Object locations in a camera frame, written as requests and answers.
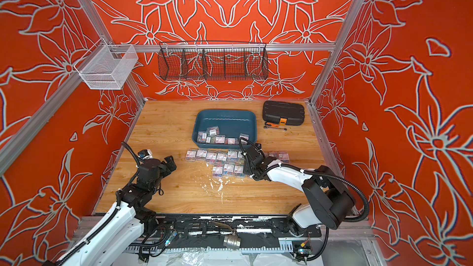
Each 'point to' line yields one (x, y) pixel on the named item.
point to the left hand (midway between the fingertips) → (165, 159)
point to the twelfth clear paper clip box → (217, 171)
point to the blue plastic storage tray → (231, 123)
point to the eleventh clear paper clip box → (228, 170)
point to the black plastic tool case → (283, 112)
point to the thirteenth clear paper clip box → (238, 172)
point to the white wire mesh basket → (107, 66)
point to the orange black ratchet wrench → (271, 125)
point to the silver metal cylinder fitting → (231, 242)
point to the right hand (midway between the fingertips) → (248, 166)
